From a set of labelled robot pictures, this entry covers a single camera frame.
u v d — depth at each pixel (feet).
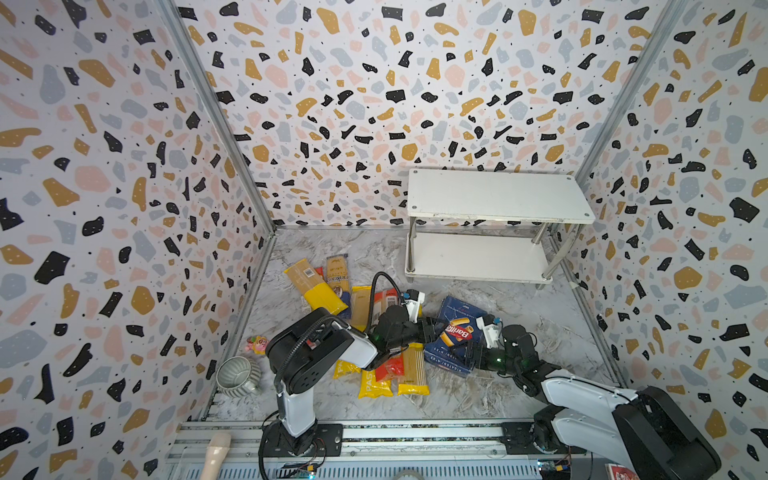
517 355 2.23
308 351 1.63
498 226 4.24
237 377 2.73
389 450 2.40
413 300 2.69
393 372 2.61
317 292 3.19
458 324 2.88
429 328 2.61
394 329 2.35
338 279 3.37
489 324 2.63
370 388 2.63
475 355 2.51
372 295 2.40
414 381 2.58
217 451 2.26
